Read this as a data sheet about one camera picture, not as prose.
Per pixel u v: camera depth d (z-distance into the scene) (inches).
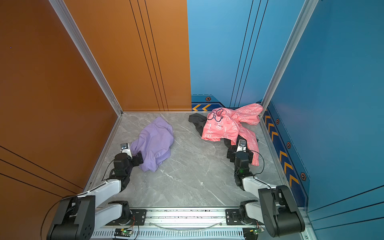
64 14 28.0
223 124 37.9
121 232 27.9
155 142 39.5
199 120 41.9
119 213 24.5
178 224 28.5
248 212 24.4
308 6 27.4
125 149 30.4
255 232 27.5
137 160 32.3
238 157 27.1
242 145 29.7
